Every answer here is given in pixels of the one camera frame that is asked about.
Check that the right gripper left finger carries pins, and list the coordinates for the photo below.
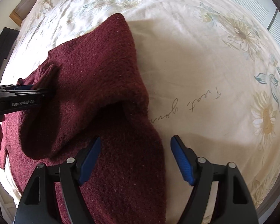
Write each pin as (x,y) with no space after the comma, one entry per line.
(38,202)

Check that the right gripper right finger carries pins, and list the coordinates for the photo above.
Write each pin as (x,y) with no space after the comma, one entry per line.
(233,202)

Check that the maroon knit sweater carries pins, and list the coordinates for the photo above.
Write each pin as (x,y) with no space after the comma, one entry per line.
(93,88)

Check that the white floral bed sheet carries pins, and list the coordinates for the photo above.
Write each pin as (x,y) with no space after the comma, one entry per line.
(211,70)

